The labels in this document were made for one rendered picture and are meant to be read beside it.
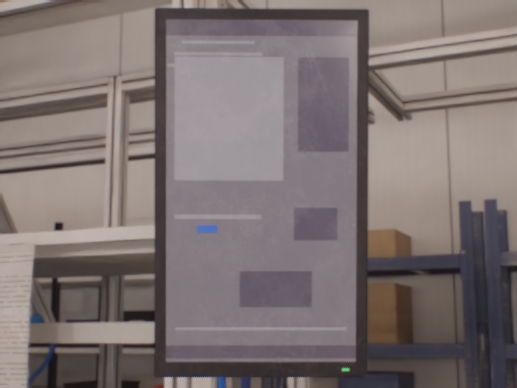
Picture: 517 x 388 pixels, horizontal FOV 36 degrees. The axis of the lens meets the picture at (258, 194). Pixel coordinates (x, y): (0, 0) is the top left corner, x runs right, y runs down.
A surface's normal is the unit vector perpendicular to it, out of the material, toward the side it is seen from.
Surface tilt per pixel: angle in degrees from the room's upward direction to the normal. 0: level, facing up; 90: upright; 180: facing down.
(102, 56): 90
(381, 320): 90
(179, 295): 101
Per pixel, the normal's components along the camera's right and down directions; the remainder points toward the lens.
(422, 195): -0.40, -0.16
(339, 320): 0.02, 0.01
